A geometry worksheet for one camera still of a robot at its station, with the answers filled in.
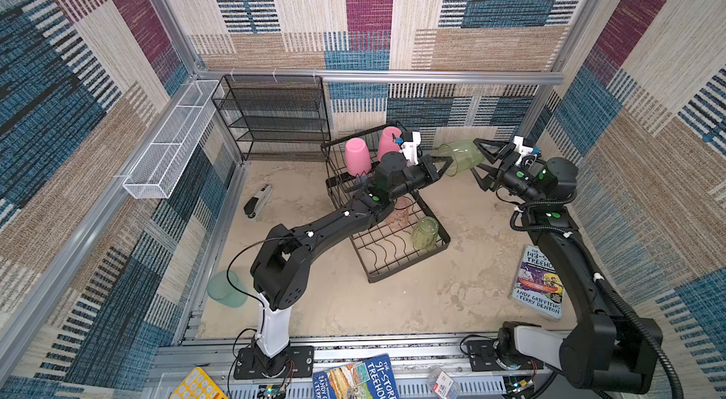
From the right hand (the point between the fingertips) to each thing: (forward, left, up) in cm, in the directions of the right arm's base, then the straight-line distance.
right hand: (472, 155), depth 71 cm
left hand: (-1, +3, -1) cm, 4 cm away
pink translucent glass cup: (+1, +16, -29) cm, 33 cm away
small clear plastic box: (-44, +9, -33) cm, 56 cm away
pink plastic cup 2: (+7, +29, -7) cm, 31 cm away
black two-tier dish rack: (-1, +12, -34) cm, 36 cm away
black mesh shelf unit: (+39, +61, -18) cm, 75 cm away
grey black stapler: (+8, +66, -32) cm, 74 cm away
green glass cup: (-7, +9, -26) cm, 28 cm away
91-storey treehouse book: (-42, +26, -33) cm, 59 cm away
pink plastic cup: (+12, +21, -6) cm, 24 cm away
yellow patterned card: (-43, +68, -34) cm, 88 cm away
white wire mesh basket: (0, +78, -1) cm, 78 cm away
